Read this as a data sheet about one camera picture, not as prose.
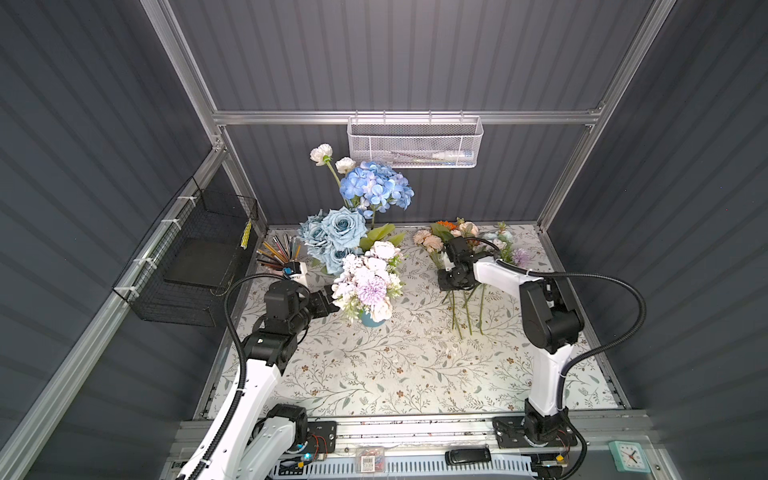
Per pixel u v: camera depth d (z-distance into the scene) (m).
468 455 0.69
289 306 0.57
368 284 0.61
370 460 0.68
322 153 0.76
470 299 0.99
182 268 0.71
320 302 0.67
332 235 0.62
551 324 0.53
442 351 0.88
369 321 0.93
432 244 1.07
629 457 0.69
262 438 0.57
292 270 0.67
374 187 0.65
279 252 0.99
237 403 0.45
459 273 0.75
